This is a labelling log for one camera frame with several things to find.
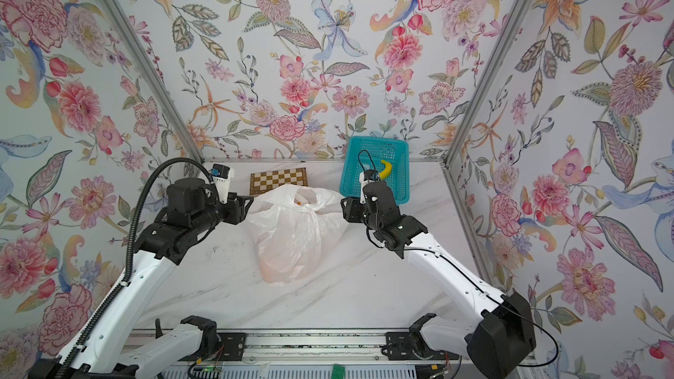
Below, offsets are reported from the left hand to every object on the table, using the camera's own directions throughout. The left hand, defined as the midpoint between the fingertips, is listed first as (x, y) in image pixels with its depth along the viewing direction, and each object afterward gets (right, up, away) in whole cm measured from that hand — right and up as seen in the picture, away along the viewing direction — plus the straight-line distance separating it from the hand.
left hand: (248, 196), depth 73 cm
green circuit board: (+25, -46, -3) cm, 53 cm away
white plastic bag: (+12, -10, +6) cm, 16 cm away
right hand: (+27, -1, +6) cm, 28 cm away
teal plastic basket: (+37, +18, +48) cm, 64 cm away
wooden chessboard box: (-7, +5, +37) cm, 38 cm away
